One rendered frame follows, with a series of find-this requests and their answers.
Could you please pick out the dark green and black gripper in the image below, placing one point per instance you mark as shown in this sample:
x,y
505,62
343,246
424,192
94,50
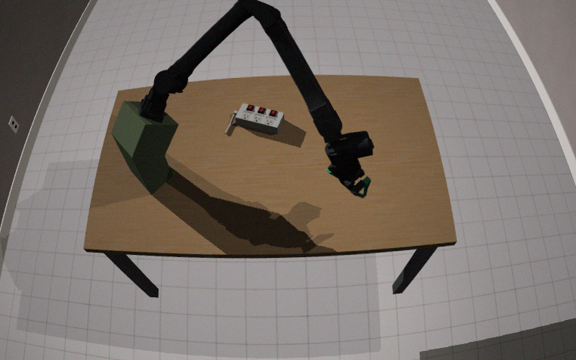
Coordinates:
x,y
348,180

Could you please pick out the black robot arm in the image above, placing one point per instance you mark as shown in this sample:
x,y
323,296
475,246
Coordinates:
x,y
324,116

